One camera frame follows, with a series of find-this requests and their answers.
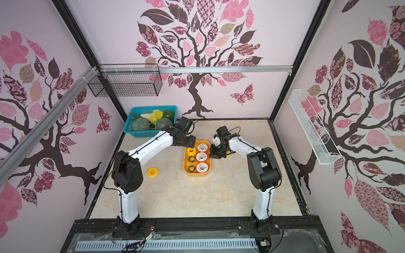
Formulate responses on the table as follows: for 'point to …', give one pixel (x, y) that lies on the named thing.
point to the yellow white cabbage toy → (153, 116)
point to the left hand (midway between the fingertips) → (188, 144)
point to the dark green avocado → (169, 114)
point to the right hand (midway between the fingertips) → (210, 157)
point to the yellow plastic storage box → (196, 162)
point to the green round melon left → (141, 124)
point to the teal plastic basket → (128, 128)
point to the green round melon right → (162, 122)
